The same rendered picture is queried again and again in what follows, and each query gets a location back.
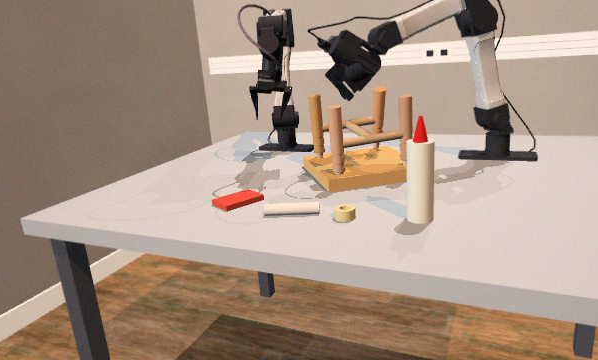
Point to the red rectangular block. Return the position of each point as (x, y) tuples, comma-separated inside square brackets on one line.
[(237, 200)]

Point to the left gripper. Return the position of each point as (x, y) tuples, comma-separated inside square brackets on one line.
[(346, 74)]

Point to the cream bottle with red cone cap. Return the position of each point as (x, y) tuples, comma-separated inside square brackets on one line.
[(420, 155)]

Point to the tan wooden stool legs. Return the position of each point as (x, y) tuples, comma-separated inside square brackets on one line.
[(336, 126)]

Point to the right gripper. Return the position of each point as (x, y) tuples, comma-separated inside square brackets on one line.
[(279, 87)]

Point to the white cylinder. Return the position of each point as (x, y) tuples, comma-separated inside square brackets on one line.
[(292, 208)]

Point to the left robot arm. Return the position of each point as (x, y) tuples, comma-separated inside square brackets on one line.
[(476, 23)]

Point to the tan roll of masking tape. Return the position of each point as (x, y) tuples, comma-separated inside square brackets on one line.
[(344, 213)]

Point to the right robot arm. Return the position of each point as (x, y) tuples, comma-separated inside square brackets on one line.
[(272, 29)]

